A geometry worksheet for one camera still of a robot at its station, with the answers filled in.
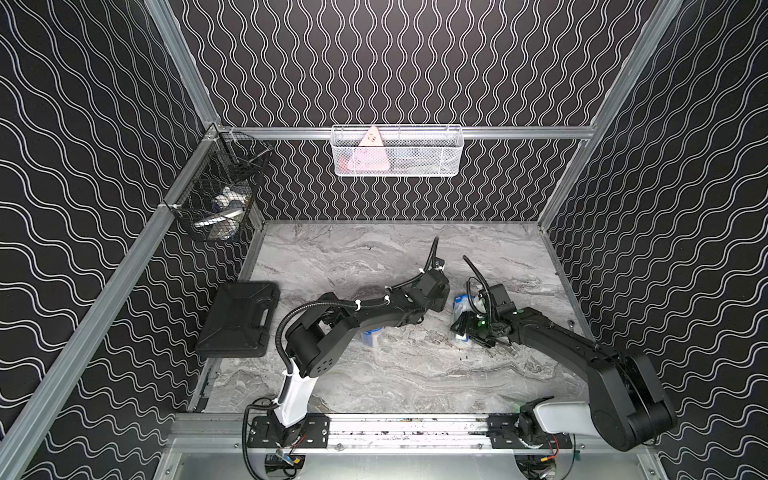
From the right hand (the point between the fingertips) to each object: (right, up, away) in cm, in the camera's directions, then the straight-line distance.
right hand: (461, 330), depth 89 cm
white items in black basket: (-62, +31, -16) cm, 71 cm away
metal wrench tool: (+35, +1, +4) cm, 35 cm away
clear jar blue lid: (-26, 0, -7) cm, 27 cm away
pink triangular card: (-27, +53, 0) cm, 59 cm away
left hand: (-7, +14, +3) cm, 16 cm away
